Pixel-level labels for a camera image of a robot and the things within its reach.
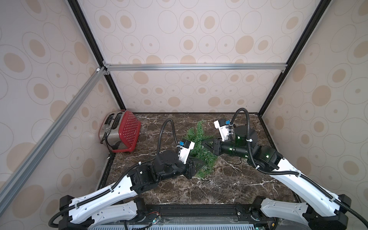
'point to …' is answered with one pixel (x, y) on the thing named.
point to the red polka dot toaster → (119, 131)
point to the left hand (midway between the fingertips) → (206, 165)
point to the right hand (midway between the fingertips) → (207, 141)
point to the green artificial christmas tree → (197, 135)
